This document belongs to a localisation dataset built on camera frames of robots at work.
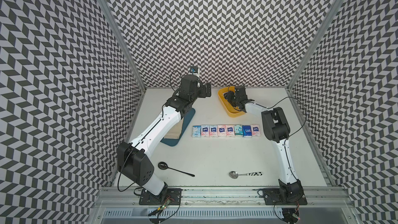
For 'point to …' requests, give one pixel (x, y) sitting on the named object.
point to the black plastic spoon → (164, 165)
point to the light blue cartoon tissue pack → (196, 131)
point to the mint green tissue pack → (238, 130)
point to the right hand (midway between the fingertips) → (225, 96)
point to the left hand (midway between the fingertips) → (201, 84)
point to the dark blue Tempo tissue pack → (246, 131)
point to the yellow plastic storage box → (229, 108)
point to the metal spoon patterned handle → (234, 174)
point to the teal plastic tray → (187, 120)
